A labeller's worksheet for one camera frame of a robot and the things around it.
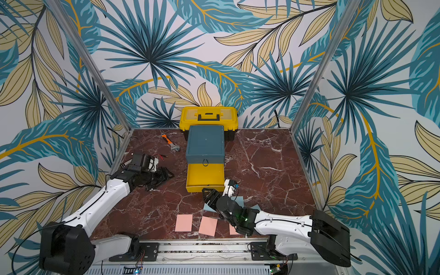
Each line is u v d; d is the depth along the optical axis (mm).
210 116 1040
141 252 718
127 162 1005
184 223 815
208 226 801
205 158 818
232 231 586
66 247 389
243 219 595
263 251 733
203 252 748
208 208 681
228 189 720
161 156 1050
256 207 859
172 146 1095
